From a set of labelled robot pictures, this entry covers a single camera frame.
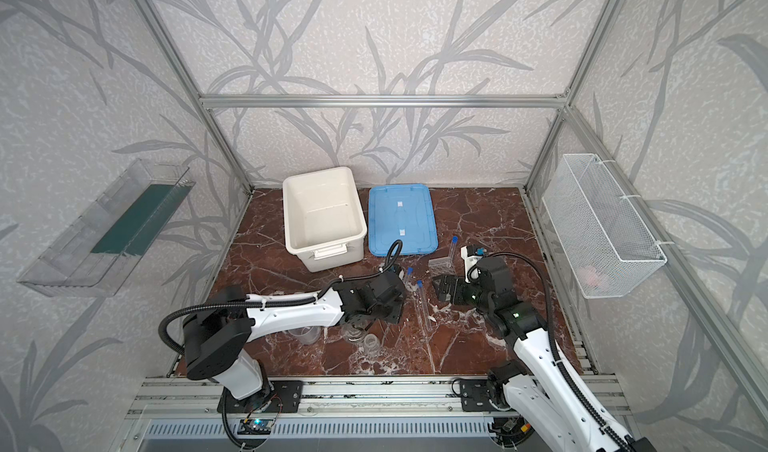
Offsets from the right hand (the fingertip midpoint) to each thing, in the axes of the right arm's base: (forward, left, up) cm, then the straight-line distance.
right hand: (446, 271), depth 79 cm
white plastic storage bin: (+29, +42, -18) cm, 54 cm away
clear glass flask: (-12, +25, -11) cm, 30 cm away
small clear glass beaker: (-17, +20, -8) cm, 27 cm away
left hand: (-5, +11, -9) cm, 15 cm away
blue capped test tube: (+11, -4, -7) cm, 13 cm away
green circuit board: (-33, +47, -16) cm, 60 cm away
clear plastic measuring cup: (-12, +39, -14) cm, 43 cm away
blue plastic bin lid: (+33, +11, -16) cm, 38 cm away
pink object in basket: (-4, -35, +5) cm, 35 cm away
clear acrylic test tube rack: (+9, -1, -15) cm, 17 cm away
